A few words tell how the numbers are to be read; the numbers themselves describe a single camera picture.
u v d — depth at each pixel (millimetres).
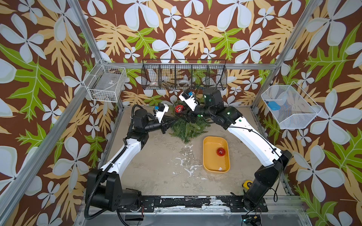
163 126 651
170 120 699
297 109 771
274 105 865
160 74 968
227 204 750
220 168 866
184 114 606
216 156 911
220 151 884
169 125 714
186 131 750
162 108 639
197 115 600
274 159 431
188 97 566
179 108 651
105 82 862
